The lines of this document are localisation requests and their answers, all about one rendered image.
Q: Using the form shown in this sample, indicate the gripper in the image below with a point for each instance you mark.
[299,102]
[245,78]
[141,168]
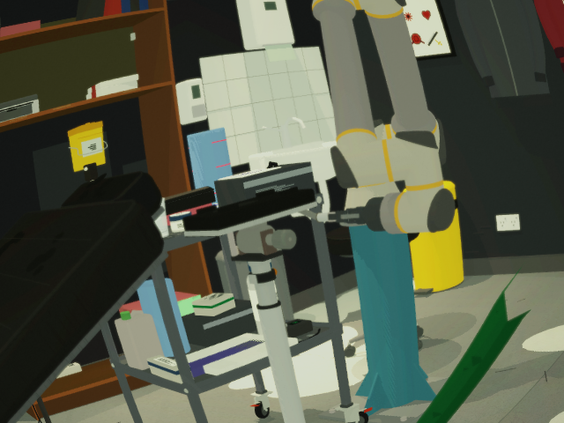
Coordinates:
[373,213]

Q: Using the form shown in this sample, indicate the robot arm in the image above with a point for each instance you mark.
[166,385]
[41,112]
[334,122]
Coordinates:
[374,88]

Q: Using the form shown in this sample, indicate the grey clamp knob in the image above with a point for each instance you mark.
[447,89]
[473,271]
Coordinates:
[284,239]

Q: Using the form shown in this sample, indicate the white armrest column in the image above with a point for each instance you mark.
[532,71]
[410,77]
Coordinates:
[277,343]

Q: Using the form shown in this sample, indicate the black tattoo client chair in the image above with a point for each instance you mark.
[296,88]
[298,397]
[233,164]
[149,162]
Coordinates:
[66,264]

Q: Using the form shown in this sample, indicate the grey steel trolley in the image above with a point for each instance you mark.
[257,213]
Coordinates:
[328,286]

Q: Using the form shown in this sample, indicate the white wash basin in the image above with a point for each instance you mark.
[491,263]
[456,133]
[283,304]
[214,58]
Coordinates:
[291,154]

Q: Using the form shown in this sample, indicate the black power supply unit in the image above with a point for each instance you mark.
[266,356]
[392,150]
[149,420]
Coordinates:
[264,183]

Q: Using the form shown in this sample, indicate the yellow pedal bin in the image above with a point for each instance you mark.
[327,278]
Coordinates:
[438,260]

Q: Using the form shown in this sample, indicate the white tiled splashback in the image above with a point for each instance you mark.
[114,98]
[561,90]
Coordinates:
[264,97]

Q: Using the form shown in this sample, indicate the blue upright panel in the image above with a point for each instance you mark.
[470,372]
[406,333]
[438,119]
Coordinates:
[207,154]

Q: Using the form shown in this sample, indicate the black flat box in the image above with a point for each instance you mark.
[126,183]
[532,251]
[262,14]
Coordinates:
[189,198]

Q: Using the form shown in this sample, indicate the white box with green stripe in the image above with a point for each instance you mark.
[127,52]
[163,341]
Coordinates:
[214,305]

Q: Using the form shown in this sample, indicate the white and purple flat pack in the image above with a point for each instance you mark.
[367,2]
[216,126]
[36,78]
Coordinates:
[238,352]

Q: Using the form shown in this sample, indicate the pink and green box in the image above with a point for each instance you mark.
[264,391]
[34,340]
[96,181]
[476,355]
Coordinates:
[187,302]

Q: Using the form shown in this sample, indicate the white soap dispenser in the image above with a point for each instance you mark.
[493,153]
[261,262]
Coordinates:
[191,101]

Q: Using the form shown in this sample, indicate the blue canister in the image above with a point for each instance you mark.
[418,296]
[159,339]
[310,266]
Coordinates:
[172,317]

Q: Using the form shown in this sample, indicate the green plant leaf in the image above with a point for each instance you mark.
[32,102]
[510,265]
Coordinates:
[480,361]

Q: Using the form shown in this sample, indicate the white paper towel dispenser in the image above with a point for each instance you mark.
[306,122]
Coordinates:
[264,22]

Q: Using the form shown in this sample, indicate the framed flash art poster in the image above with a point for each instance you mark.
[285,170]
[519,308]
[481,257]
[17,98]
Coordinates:
[434,31]

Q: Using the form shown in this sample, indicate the small white labelled box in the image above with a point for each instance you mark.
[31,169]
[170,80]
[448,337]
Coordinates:
[164,365]

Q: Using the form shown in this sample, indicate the brown wooden shelf unit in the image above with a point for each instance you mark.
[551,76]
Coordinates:
[163,66]

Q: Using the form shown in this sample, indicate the white jug with green cap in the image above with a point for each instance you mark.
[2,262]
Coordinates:
[132,339]

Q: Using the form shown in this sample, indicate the grey hanging coat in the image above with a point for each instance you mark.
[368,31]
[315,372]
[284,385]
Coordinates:
[502,44]

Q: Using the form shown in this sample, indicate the yellow sharps box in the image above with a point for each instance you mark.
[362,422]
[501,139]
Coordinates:
[86,145]

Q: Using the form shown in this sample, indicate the red hanging cloth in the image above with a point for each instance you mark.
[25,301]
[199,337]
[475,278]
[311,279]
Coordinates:
[553,26]

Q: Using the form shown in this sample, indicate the grey flat device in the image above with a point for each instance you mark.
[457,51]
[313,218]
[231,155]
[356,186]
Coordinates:
[17,109]

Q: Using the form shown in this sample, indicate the pink book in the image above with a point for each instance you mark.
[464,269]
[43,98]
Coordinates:
[17,28]

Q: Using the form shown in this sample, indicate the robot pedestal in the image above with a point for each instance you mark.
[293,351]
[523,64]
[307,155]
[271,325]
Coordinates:
[385,308]

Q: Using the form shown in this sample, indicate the white wall socket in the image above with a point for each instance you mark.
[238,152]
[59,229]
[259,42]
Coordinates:
[507,223]

